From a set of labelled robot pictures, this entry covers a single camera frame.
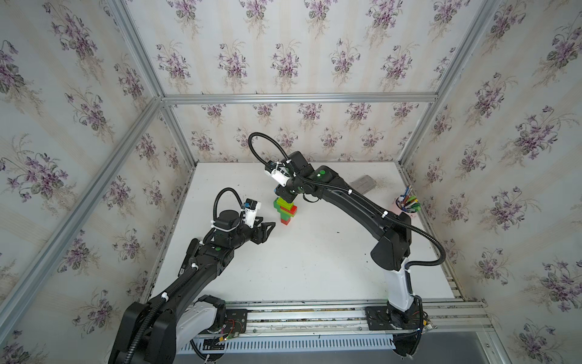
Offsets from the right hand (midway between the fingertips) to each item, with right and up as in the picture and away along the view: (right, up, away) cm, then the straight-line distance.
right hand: (284, 187), depth 82 cm
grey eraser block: (+38, +1, +25) cm, 45 cm away
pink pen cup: (+45, -9, +8) cm, 47 cm away
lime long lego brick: (0, -7, +3) cm, 7 cm away
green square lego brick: (0, -13, +11) cm, 17 cm away
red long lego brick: (+3, -9, +5) cm, 11 cm away
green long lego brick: (-4, -7, +7) cm, 11 cm away
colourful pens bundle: (+51, -7, +11) cm, 53 cm away
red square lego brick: (0, -16, +15) cm, 22 cm away
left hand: (-6, -13, 0) cm, 14 cm away
